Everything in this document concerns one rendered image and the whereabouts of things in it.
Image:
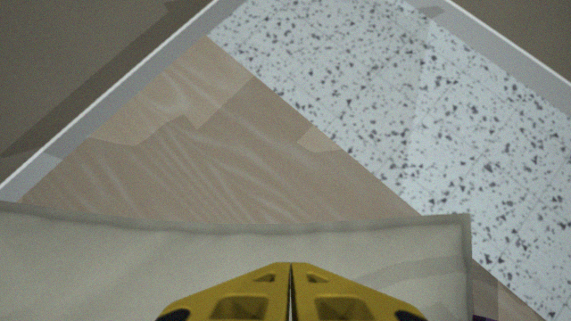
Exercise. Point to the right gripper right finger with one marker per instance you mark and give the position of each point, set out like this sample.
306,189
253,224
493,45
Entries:
319,295

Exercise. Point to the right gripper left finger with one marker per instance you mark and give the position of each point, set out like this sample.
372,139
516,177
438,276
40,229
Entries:
260,295

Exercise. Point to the cream pillow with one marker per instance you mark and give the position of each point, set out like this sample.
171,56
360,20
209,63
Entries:
67,265

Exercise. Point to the purple cloth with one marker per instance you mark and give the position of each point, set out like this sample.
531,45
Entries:
478,318

